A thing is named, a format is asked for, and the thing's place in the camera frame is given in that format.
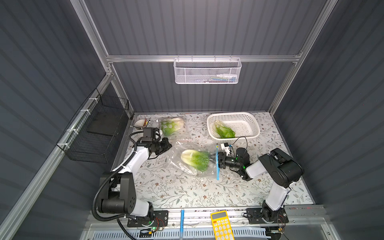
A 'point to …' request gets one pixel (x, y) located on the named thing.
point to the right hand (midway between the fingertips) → (211, 159)
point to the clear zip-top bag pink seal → (182, 135)
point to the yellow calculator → (221, 227)
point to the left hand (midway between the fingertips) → (173, 146)
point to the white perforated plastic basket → (244, 124)
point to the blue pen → (182, 224)
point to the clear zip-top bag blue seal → (174, 154)
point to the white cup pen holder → (139, 123)
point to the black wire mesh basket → (91, 135)
